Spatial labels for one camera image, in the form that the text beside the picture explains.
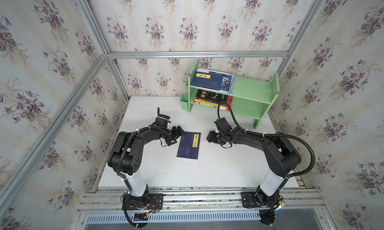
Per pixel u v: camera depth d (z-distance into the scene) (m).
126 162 0.47
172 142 0.89
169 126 0.91
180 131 0.86
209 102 0.95
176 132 0.84
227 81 0.91
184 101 1.06
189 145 0.93
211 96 0.96
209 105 0.96
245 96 0.85
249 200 0.73
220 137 0.74
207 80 0.91
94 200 0.75
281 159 0.47
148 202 0.71
